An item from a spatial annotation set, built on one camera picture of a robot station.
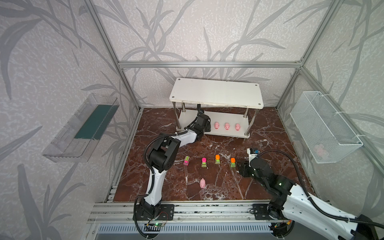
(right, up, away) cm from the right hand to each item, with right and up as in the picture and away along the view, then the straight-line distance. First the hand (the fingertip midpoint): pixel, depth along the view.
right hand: (239, 158), depth 81 cm
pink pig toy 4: (+3, +16, +18) cm, 24 cm away
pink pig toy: (-21, -14, +1) cm, 25 cm away
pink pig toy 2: (-11, +17, +18) cm, 27 cm away
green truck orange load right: (-2, -4, +7) cm, 8 cm away
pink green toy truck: (-30, -4, +7) cm, 32 cm away
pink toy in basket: (+38, +6, -8) cm, 39 cm away
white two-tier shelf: (-6, +28, -6) cm, 29 cm away
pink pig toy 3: (-4, +17, +17) cm, 24 cm away
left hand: (-17, +22, +20) cm, 34 cm away
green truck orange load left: (-11, -2, +9) cm, 15 cm away
